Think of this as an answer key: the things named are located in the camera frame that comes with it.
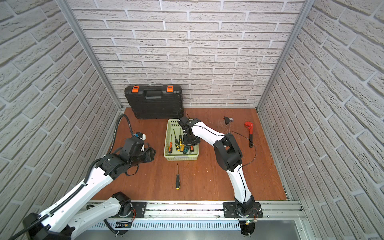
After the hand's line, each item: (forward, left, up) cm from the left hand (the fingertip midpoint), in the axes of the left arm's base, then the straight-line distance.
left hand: (153, 150), depth 76 cm
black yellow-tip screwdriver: (-11, -12, -16) cm, 23 cm away
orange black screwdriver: (+11, -6, -16) cm, 21 cm away
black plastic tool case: (+35, +5, +1) cm, 36 cm away
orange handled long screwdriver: (+7, -20, -13) cm, 25 cm away
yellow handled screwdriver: (+9, -15, -15) cm, 23 cm away
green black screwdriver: (+8, -17, -14) cm, 23 cm away
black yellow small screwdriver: (+17, -13, -15) cm, 26 cm away
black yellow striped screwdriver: (+14, -10, -15) cm, 23 cm away
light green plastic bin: (+5, -10, -17) cm, 21 cm away
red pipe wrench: (+26, -64, -14) cm, 71 cm away
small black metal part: (+32, -48, -14) cm, 60 cm away
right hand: (+11, -20, -13) cm, 26 cm away
